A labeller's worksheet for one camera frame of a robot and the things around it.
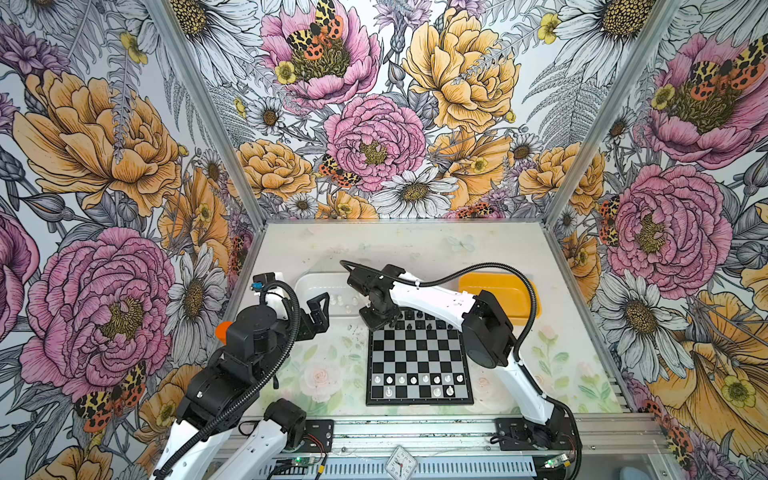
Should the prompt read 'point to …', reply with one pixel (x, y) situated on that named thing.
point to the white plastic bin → (344, 301)
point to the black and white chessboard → (417, 360)
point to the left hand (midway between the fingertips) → (311, 310)
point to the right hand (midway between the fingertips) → (380, 330)
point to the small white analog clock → (401, 464)
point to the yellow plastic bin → (510, 291)
